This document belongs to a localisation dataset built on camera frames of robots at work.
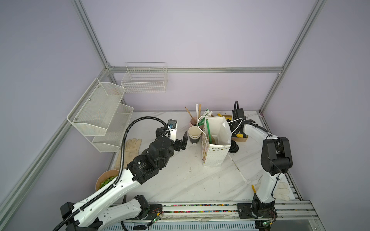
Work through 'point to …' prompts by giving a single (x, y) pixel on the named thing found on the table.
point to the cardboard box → (239, 139)
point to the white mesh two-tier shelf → (100, 115)
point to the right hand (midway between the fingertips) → (225, 124)
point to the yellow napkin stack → (239, 135)
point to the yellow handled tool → (253, 188)
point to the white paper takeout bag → (216, 141)
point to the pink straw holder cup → (193, 121)
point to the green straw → (208, 131)
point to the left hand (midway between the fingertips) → (175, 130)
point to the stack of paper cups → (194, 133)
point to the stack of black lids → (234, 147)
